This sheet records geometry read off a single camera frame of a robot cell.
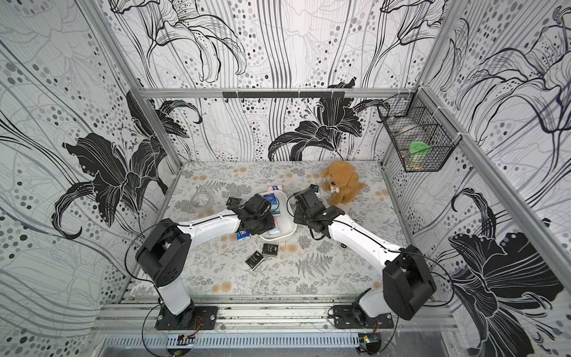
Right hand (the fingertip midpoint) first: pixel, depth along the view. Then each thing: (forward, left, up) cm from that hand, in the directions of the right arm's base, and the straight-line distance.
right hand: (302, 211), depth 86 cm
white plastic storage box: (+2, +7, -11) cm, 13 cm away
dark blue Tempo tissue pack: (-5, +24, -9) cm, 27 cm away
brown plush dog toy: (+13, -17, +2) cm, 21 cm away
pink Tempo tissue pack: (-5, +11, -6) cm, 13 cm away
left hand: (-3, +11, -9) cm, 15 cm away
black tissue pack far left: (+11, +32, -9) cm, 35 cm away
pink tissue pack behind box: (+19, +13, -10) cm, 25 cm away
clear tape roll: (+13, +47, -11) cm, 50 cm away
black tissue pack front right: (-12, +13, -9) cm, 20 cm away
